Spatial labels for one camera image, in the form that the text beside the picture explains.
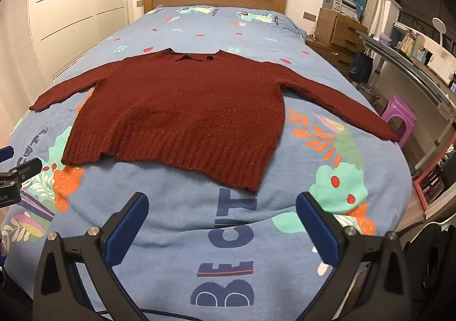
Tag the long grey desk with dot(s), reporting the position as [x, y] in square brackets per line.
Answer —
[409, 71]

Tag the white desk lamp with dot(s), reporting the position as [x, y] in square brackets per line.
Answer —
[440, 27]

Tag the red metal rack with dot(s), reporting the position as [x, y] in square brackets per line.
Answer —
[429, 187]

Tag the wooden drawer cabinet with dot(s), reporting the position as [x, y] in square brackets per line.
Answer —
[340, 34]

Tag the purple plastic stool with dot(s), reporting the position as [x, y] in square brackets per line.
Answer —
[398, 114]

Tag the white printer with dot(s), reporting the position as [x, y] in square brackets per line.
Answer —
[340, 4]

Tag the grey wall socket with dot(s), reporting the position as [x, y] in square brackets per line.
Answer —
[309, 16]

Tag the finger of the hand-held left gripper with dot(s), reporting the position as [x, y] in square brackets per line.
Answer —
[26, 167]
[5, 154]

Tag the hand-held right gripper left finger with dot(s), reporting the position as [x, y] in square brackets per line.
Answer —
[129, 223]

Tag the white wardrobe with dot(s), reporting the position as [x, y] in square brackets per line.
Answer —
[64, 4]

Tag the blue printed bed blanket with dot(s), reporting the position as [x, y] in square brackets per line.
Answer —
[249, 39]

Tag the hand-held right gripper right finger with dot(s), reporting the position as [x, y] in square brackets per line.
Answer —
[318, 230]

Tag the upright papers and folders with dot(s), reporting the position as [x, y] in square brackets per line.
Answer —
[404, 39]

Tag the navy bag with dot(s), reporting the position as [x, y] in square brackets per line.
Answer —
[360, 68]

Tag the dark red knitted sweater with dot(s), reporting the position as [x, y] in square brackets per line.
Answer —
[185, 110]

